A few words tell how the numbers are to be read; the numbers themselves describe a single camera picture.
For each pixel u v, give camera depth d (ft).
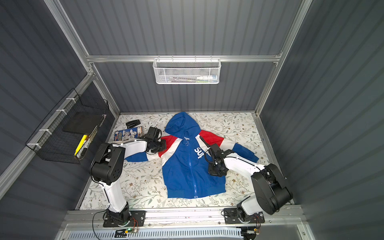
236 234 2.28
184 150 3.22
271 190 1.41
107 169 1.67
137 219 2.38
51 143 2.16
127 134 3.43
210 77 2.99
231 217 2.41
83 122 2.56
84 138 2.41
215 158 2.25
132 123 3.65
